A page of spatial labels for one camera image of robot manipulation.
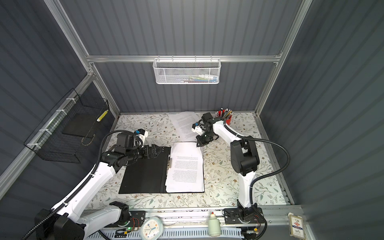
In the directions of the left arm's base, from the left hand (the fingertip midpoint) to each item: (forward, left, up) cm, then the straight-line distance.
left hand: (155, 149), depth 79 cm
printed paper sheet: (+35, -15, -18) cm, 42 cm away
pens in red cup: (+28, -45, -3) cm, 53 cm away
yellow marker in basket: (+18, +30, +9) cm, 36 cm away
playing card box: (-37, -67, -15) cm, 78 cm away
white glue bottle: (-35, -28, -10) cm, 46 cm away
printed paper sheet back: (-7, -16, -18) cm, 25 cm away
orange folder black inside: (-6, +7, -20) cm, 22 cm away
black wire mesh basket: (+3, +43, +10) cm, 44 cm away
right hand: (+8, -25, -11) cm, 28 cm away
